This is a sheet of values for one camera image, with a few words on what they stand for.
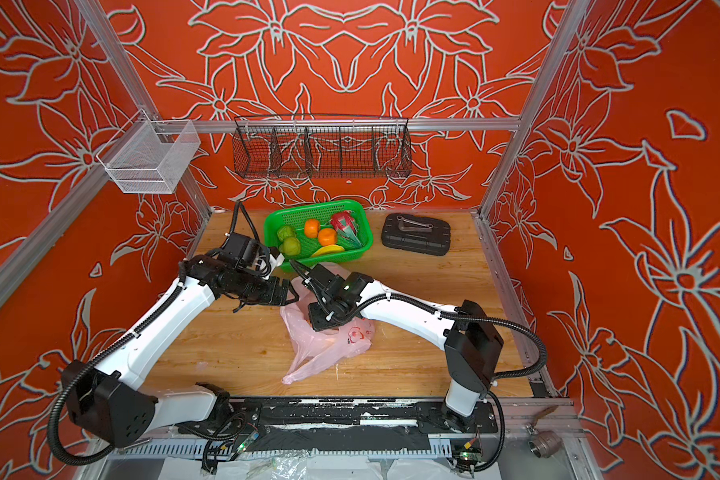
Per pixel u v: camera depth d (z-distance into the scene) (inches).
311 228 42.2
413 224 42.0
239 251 24.0
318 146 39.4
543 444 26.1
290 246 39.9
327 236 41.9
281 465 26.4
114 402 14.8
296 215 43.4
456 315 17.8
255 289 25.4
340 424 28.6
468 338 16.8
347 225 41.7
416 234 41.0
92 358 28.0
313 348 29.7
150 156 36.4
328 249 41.1
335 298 23.1
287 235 41.2
